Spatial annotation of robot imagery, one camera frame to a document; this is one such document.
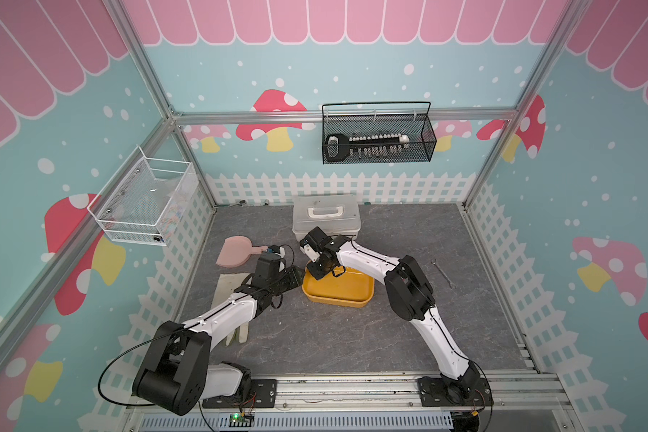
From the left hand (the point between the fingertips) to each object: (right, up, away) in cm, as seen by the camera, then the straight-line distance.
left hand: (302, 277), depth 89 cm
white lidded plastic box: (+12, +22, +11) cm, 27 cm away
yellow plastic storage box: (+17, -5, +6) cm, 19 cm away
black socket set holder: (+13, +44, 0) cm, 45 cm away
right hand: (+4, +1, +10) cm, 11 cm away
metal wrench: (+50, +3, +13) cm, 51 cm away
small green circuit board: (-16, -36, -16) cm, 43 cm away
